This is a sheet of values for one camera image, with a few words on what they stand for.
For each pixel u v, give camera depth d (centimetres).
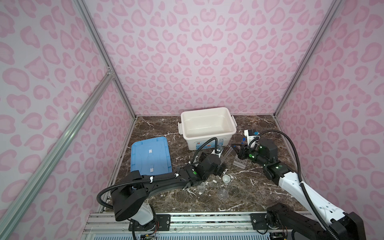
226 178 86
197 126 110
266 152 59
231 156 80
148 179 45
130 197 42
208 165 59
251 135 68
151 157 96
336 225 39
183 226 73
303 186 48
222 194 82
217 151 66
